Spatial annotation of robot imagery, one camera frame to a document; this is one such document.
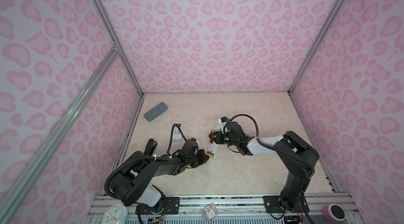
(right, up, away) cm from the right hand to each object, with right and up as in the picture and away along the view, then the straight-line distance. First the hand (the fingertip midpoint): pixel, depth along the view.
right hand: (211, 134), depth 89 cm
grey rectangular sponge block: (-37, +12, +18) cm, 43 cm away
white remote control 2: (-18, +2, -7) cm, 19 cm away
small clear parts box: (-1, -30, -20) cm, 36 cm away
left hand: (0, -11, -2) cm, 11 cm away
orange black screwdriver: (+1, +2, +1) cm, 2 cm away
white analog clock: (-42, -31, -19) cm, 56 cm away
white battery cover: (+17, +4, -13) cm, 22 cm away
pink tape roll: (+52, -29, -22) cm, 63 cm away
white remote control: (+1, -8, +1) cm, 8 cm away
